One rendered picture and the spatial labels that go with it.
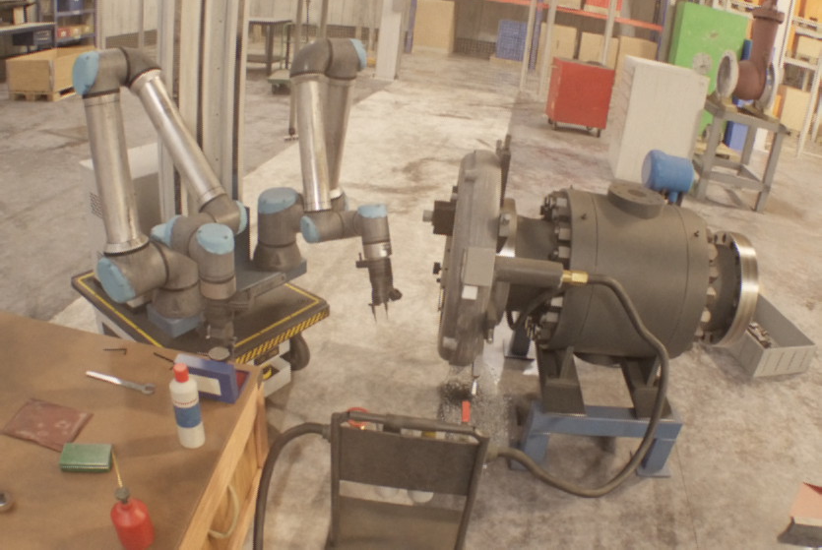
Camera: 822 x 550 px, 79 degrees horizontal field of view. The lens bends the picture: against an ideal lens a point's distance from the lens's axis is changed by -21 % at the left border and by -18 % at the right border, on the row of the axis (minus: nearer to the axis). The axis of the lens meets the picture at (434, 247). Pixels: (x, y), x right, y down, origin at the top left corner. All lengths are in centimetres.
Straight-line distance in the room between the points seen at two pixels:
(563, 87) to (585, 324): 547
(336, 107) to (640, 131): 408
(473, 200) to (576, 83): 553
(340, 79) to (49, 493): 150
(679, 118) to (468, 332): 428
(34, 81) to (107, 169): 668
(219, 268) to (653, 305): 133
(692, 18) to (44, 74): 885
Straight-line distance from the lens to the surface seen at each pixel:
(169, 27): 192
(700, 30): 908
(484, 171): 189
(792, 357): 327
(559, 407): 206
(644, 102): 571
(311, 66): 193
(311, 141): 191
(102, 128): 174
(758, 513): 239
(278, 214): 215
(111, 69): 175
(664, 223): 208
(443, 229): 203
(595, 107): 738
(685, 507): 226
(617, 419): 211
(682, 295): 203
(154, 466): 147
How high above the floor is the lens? 151
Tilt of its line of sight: 24 degrees down
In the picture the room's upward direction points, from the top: 7 degrees clockwise
